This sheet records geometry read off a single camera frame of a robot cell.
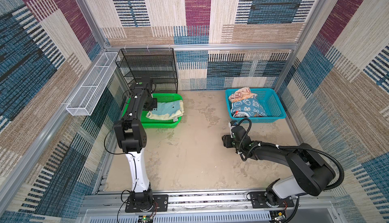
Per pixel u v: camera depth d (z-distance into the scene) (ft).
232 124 2.73
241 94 3.45
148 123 3.02
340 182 1.38
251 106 3.19
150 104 2.68
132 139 1.84
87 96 2.40
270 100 3.54
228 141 2.73
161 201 2.43
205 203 2.45
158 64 3.47
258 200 2.39
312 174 1.45
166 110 3.19
